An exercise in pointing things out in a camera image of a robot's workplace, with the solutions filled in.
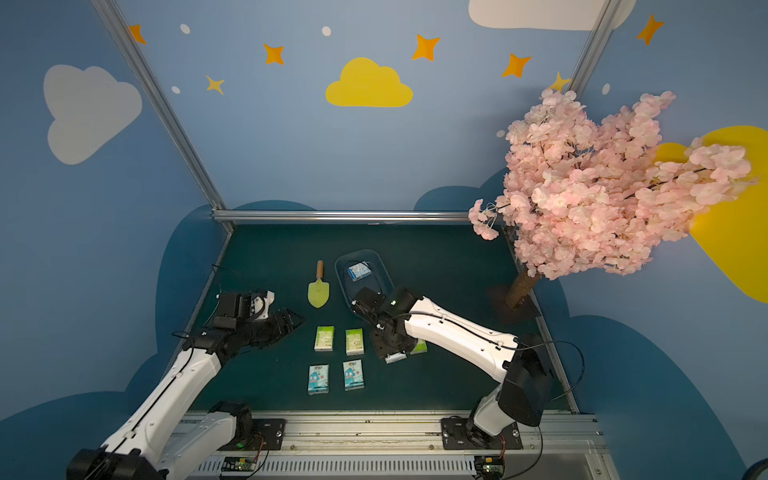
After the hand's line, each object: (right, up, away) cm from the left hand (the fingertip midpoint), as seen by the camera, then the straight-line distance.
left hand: (298, 321), depth 81 cm
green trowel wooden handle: (+1, +6, +20) cm, 21 cm away
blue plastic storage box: (+22, +10, +24) cm, 34 cm away
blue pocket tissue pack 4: (+15, +13, +23) cm, 30 cm away
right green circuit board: (+50, -34, -8) cm, 61 cm away
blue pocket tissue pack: (+5, -16, +1) cm, 17 cm away
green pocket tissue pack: (+6, -8, +7) cm, 12 cm away
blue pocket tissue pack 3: (+26, -6, -10) cm, 29 cm away
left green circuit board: (-12, -33, -9) cm, 36 cm away
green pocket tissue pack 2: (+15, -8, +7) cm, 18 cm away
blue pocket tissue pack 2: (+15, -16, +1) cm, 22 cm away
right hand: (+26, -5, -4) cm, 27 cm away
